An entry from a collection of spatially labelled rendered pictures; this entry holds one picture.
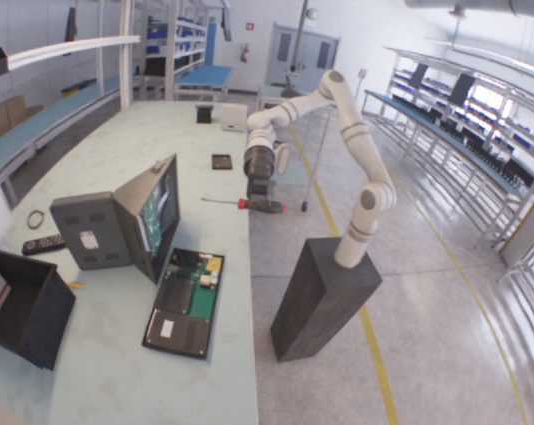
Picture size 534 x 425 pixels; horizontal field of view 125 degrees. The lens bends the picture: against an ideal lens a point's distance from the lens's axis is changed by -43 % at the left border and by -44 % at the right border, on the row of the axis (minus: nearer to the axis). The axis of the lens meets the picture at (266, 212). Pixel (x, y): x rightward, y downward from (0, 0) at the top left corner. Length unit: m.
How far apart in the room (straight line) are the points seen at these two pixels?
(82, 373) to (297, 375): 1.25
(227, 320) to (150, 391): 0.22
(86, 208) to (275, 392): 1.33
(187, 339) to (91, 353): 0.21
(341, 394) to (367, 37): 7.67
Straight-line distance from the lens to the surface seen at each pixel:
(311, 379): 1.59
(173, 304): 0.52
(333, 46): 7.41
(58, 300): 0.58
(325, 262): 0.88
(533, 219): 4.07
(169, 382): 0.49
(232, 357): 0.50
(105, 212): 0.52
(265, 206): 0.47
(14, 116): 4.15
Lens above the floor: 1.48
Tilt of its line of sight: 39 degrees down
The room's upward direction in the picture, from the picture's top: 11 degrees clockwise
